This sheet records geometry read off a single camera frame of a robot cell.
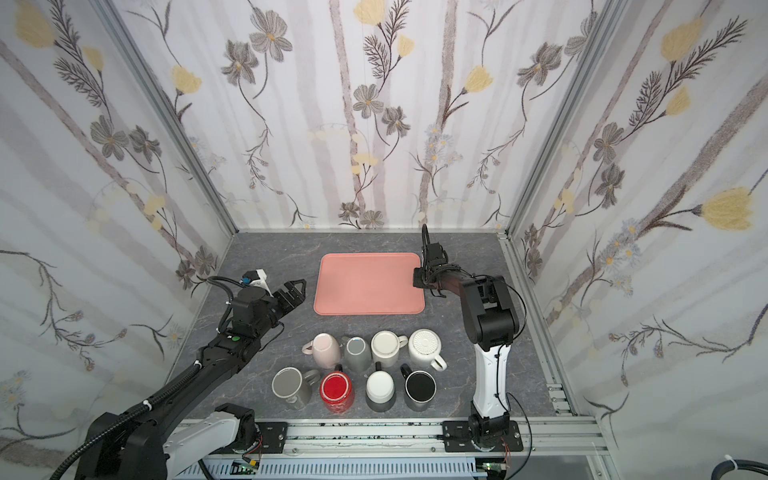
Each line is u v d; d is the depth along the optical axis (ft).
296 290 2.46
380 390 2.41
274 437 2.40
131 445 1.30
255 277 2.44
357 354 2.60
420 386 2.42
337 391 2.46
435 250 3.05
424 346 2.68
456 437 2.41
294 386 2.36
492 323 1.83
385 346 2.71
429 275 2.57
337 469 2.30
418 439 2.48
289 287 2.45
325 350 2.63
